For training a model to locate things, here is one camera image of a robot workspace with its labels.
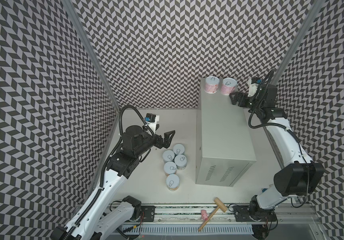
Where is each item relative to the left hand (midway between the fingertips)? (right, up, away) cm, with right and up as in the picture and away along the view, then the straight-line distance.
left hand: (166, 129), depth 68 cm
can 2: (+1, -22, +15) cm, 26 cm away
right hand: (+36, +16, +11) cm, 41 cm away
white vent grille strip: (+10, -47, +1) cm, 48 cm away
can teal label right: (+7, -20, +18) cm, 28 cm away
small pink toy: (+18, -41, +3) cm, 45 cm away
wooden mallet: (+27, -39, +6) cm, 47 cm away
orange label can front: (+2, -28, +9) cm, 30 cm away
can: (-1, -16, +19) cm, 25 cm away
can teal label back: (+5, -13, +22) cm, 26 cm away
